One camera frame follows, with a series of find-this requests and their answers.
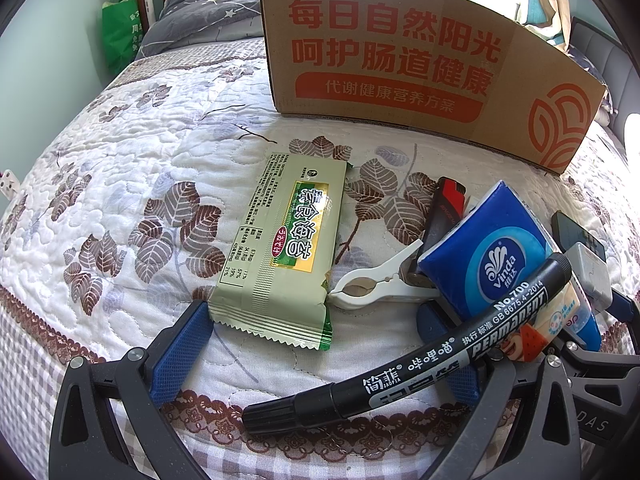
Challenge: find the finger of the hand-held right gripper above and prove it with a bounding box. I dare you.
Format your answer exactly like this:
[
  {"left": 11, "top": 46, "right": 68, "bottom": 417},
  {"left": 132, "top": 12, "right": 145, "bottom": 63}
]
[
  {"left": 602, "top": 287, "right": 640, "bottom": 323},
  {"left": 550, "top": 332, "right": 640, "bottom": 381}
]

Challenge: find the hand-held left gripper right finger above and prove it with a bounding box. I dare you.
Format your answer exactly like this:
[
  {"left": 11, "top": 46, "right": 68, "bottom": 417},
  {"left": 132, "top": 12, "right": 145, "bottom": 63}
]
[{"left": 417, "top": 304, "right": 583, "bottom": 480}]

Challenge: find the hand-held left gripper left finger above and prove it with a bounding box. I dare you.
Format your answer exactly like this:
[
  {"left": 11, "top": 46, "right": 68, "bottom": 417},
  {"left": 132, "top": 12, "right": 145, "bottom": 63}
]
[{"left": 48, "top": 300, "right": 216, "bottom": 480}]

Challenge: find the black permanent marker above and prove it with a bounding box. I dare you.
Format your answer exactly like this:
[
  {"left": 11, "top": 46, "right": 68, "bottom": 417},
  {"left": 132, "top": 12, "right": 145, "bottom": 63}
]
[{"left": 242, "top": 252, "right": 573, "bottom": 436}]

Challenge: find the green snack packet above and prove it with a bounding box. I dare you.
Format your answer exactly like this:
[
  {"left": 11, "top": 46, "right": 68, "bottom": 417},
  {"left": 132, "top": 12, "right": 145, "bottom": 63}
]
[{"left": 206, "top": 152, "right": 355, "bottom": 353}]

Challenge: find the blue tissue pack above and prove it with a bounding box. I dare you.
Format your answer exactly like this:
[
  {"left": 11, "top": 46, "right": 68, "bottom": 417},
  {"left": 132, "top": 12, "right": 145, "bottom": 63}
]
[{"left": 417, "top": 180, "right": 558, "bottom": 321}]

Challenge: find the brown cardboard box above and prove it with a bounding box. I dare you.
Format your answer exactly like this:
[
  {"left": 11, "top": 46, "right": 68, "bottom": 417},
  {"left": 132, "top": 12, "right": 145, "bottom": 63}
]
[{"left": 258, "top": 0, "right": 608, "bottom": 177}]

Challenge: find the blue glue stick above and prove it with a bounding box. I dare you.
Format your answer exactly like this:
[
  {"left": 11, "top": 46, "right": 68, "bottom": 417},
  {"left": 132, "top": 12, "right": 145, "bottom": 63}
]
[{"left": 557, "top": 305, "right": 601, "bottom": 353}]

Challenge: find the white plastic block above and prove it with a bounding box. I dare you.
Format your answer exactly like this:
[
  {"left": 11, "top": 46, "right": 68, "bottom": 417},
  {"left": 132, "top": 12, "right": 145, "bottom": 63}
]
[{"left": 565, "top": 242, "right": 614, "bottom": 307}]

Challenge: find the cartoon print packet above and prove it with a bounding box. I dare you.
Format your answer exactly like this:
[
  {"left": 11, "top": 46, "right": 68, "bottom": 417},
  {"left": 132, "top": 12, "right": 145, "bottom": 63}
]
[{"left": 502, "top": 280, "right": 596, "bottom": 363}]

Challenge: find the dark glossy object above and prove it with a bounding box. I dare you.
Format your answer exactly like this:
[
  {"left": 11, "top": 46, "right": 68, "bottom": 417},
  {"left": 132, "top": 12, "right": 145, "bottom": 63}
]
[{"left": 551, "top": 211, "right": 607, "bottom": 263}]

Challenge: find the white clothes peg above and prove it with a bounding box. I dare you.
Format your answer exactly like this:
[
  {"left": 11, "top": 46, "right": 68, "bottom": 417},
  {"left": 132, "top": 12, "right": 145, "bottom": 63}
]
[{"left": 327, "top": 239, "right": 441, "bottom": 311}]

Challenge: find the red and black lighter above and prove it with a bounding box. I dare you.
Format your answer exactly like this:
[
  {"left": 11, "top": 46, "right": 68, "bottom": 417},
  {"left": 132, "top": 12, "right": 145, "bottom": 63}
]
[{"left": 420, "top": 177, "right": 468, "bottom": 261}]

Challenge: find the floral quilted bedspread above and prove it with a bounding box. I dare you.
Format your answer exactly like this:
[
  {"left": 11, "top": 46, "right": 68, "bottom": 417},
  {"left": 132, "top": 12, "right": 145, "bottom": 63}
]
[{"left": 0, "top": 35, "right": 640, "bottom": 480}]

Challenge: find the grey upholstered headboard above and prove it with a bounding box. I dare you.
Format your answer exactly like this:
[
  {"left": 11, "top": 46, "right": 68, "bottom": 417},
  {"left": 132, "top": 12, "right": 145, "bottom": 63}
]
[{"left": 570, "top": 16, "right": 640, "bottom": 161}]

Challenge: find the green shopping bag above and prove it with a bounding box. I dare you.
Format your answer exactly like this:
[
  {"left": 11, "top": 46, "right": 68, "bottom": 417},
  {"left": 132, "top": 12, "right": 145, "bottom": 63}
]
[{"left": 101, "top": 0, "right": 146, "bottom": 68}]

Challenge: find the grey star print pillow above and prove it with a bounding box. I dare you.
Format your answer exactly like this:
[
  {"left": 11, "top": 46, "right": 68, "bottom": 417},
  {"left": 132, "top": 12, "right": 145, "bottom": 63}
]
[{"left": 137, "top": 0, "right": 266, "bottom": 58}]

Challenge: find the white wall socket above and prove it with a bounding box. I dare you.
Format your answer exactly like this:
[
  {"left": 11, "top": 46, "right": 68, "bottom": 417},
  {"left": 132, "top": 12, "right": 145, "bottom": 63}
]
[{"left": 0, "top": 170, "right": 20, "bottom": 201}]

